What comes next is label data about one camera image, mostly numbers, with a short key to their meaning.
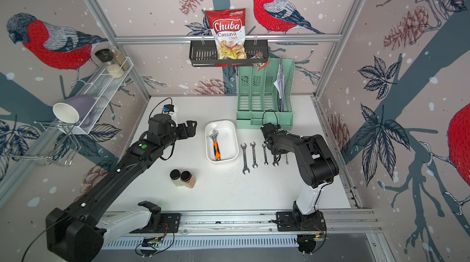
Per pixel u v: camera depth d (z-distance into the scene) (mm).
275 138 679
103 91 808
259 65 899
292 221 727
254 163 905
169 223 728
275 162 901
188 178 762
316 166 483
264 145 976
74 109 611
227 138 989
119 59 854
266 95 1185
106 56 778
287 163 901
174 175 770
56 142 664
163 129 596
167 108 683
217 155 924
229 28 814
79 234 369
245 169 879
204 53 951
